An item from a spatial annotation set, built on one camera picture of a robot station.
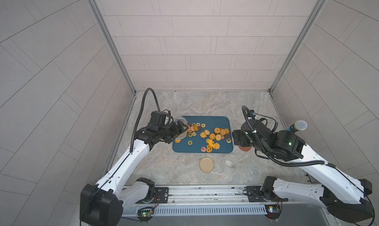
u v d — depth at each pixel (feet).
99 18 2.54
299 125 2.28
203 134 2.99
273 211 2.23
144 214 2.11
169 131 2.16
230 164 2.65
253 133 1.46
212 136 2.94
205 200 2.32
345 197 1.25
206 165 2.65
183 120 2.55
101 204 1.21
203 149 2.81
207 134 2.99
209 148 2.82
